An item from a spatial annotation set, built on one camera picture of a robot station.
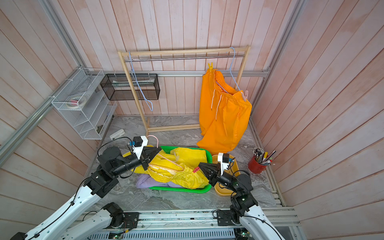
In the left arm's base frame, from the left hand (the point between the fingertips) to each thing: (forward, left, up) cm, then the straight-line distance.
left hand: (159, 150), depth 66 cm
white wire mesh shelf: (+19, +39, -1) cm, 44 cm away
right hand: (-4, -18, -6) cm, 20 cm away
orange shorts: (+29, -34, -4) cm, 45 cm away
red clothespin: (-6, -17, -7) cm, 19 cm away
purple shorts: (-7, +9, -19) cm, 22 cm away
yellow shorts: (-3, -7, -9) cm, 12 cm away
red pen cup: (+3, -52, -22) cm, 56 cm away
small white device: (+29, +38, -27) cm, 55 cm away
